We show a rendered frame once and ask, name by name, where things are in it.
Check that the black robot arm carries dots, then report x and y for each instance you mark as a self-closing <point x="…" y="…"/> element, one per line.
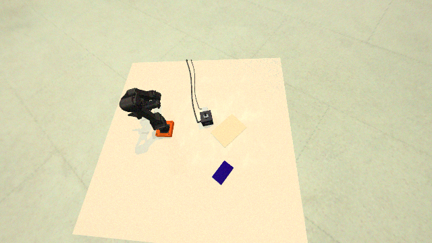
<point x="135" y="99"/>

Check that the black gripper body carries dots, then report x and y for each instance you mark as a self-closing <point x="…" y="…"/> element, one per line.
<point x="146" y="106"/>

